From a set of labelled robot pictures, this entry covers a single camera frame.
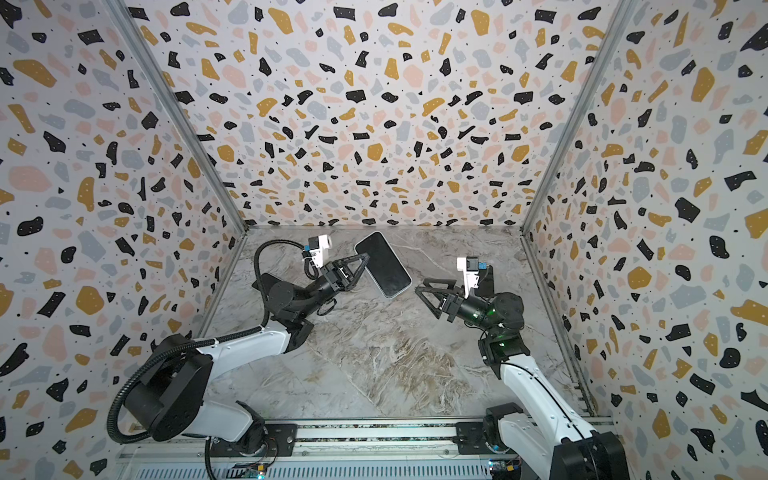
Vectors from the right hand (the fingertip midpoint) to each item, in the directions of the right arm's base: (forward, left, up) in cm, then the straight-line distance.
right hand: (417, 288), depth 67 cm
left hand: (+3, +11, +7) cm, 13 cm away
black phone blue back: (+5, +8, +3) cm, 10 cm away
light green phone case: (-1, +8, 0) cm, 8 cm away
